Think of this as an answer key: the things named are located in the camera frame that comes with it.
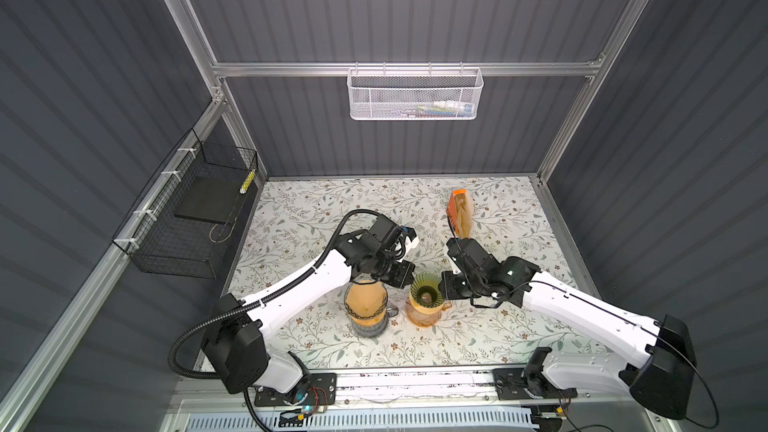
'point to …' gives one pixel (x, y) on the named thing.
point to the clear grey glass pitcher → (374, 326)
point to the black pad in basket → (210, 198)
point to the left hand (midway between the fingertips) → (415, 281)
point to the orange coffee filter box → (460, 213)
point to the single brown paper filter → (367, 299)
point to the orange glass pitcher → (422, 316)
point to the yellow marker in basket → (248, 181)
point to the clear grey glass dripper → (360, 279)
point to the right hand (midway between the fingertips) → (441, 290)
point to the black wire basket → (185, 221)
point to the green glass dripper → (425, 290)
